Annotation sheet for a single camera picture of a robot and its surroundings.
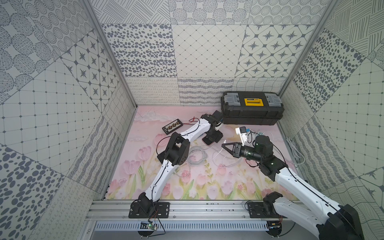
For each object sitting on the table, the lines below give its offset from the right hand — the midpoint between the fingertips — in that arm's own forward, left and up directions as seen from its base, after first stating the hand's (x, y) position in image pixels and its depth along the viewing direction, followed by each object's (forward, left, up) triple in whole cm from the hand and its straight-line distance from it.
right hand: (222, 146), depth 74 cm
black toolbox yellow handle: (+30, -21, -3) cm, 37 cm away
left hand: (+22, +4, -18) cm, 29 cm away
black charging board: (+27, +32, -19) cm, 47 cm away
